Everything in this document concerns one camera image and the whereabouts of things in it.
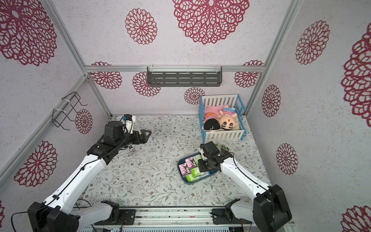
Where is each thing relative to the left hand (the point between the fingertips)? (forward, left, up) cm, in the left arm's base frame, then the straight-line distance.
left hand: (144, 133), depth 77 cm
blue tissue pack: (-16, -33, -18) cm, 41 cm away
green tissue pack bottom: (-17, -25, -23) cm, 37 cm away
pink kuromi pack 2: (-8, -25, -20) cm, 33 cm away
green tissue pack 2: (-14, -28, -19) cm, 36 cm away
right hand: (-12, -33, -18) cm, 39 cm away
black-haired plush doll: (+20, -50, -13) cm, 55 cm away
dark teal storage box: (-16, -21, -22) cm, 35 cm away
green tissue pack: (-5, -29, -20) cm, 35 cm away
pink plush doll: (+34, -42, -18) cm, 57 cm away
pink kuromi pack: (-12, -21, -19) cm, 31 cm away
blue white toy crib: (+39, -58, -11) cm, 71 cm away
